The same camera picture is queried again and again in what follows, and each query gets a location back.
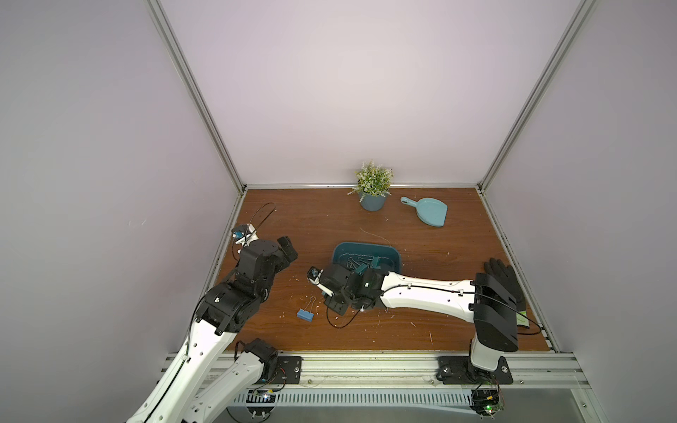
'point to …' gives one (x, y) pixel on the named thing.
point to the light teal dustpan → (430, 211)
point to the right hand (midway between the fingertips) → (328, 287)
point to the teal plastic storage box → (359, 256)
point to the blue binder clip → (306, 314)
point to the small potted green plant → (373, 186)
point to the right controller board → (486, 403)
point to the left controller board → (260, 396)
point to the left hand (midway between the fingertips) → (281, 243)
